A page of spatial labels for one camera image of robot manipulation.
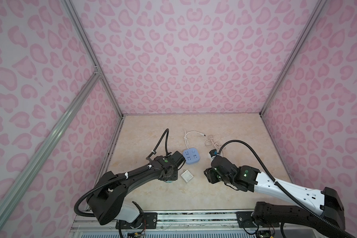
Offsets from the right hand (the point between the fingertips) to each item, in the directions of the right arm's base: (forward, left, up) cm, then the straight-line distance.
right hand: (206, 172), depth 77 cm
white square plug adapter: (+1, +10, -10) cm, 14 cm away
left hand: (0, +18, -9) cm, 20 cm away
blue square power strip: (+14, +8, -9) cm, 19 cm away
